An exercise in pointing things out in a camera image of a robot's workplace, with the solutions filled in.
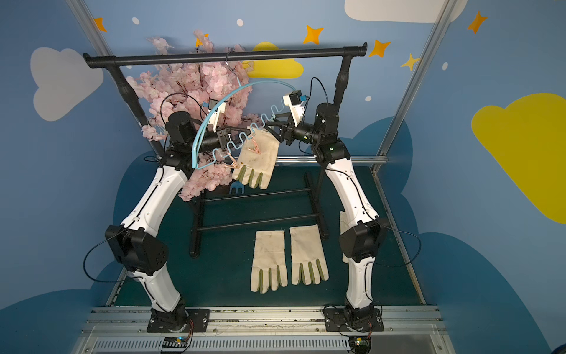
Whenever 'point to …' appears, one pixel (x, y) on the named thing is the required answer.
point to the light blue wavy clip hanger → (219, 158)
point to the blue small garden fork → (236, 184)
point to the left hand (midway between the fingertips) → (250, 128)
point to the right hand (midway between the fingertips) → (273, 119)
